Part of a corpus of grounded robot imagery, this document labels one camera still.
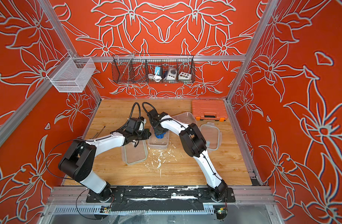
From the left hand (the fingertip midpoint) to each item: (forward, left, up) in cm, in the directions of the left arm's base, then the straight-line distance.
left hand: (152, 133), depth 92 cm
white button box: (+33, -19, +24) cm, 45 cm away
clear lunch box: (-5, -2, -5) cm, 7 cm away
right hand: (+5, -4, -5) cm, 8 cm away
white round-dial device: (+31, -12, +27) cm, 42 cm away
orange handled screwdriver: (-12, +29, +12) cm, 34 cm away
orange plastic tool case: (+26, -42, -1) cm, 49 cm away
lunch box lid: (-14, +12, -6) cm, 19 cm away
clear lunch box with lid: (+18, -24, -4) cm, 30 cm away
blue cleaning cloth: (0, -6, -2) cm, 6 cm away
